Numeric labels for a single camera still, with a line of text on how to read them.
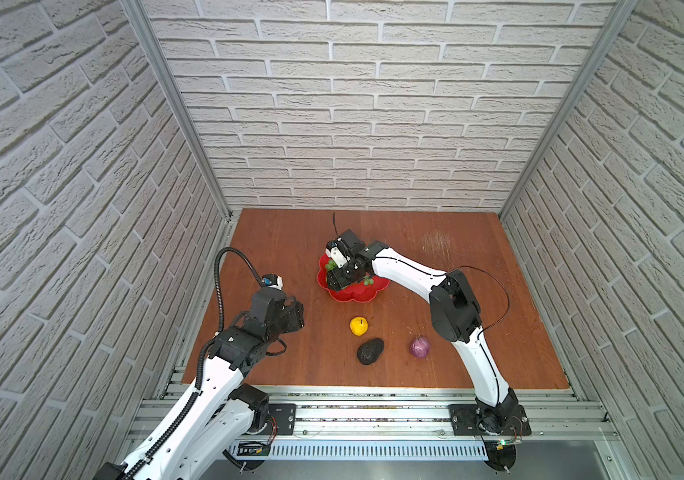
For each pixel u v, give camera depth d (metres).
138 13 0.69
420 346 0.81
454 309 0.57
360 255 0.71
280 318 0.63
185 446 0.43
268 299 0.56
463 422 0.73
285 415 0.74
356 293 0.97
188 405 0.44
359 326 0.85
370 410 0.77
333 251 0.87
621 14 0.69
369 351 0.81
